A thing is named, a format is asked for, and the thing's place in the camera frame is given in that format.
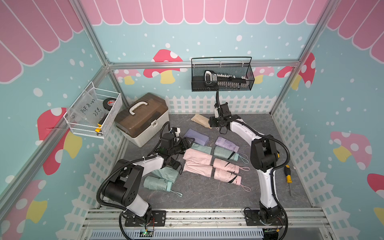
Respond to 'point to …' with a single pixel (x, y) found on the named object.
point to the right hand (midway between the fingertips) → (212, 120)
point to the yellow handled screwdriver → (287, 171)
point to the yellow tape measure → (278, 155)
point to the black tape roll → (108, 102)
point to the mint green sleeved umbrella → (227, 153)
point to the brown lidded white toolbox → (141, 123)
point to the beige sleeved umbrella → (201, 120)
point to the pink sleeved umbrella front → (227, 166)
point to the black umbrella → (176, 164)
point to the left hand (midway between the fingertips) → (192, 143)
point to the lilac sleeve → (199, 138)
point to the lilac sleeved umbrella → (222, 142)
